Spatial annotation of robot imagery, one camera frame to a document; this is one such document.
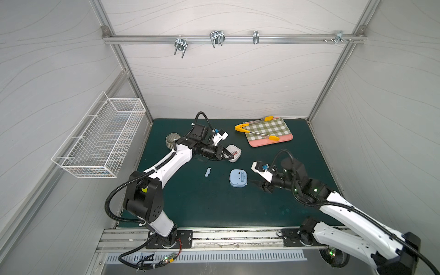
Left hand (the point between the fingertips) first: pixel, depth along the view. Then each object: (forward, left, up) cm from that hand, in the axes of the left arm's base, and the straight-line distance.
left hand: (232, 159), depth 76 cm
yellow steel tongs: (+36, -6, -18) cm, 41 cm away
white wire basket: (0, +55, +11) cm, 56 cm away
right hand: (-6, -9, 0) cm, 11 cm away
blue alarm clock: (-1, -4, -17) cm, 17 cm away
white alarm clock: (+4, -1, 0) cm, 4 cm away
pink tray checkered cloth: (+35, -20, -21) cm, 46 cm away
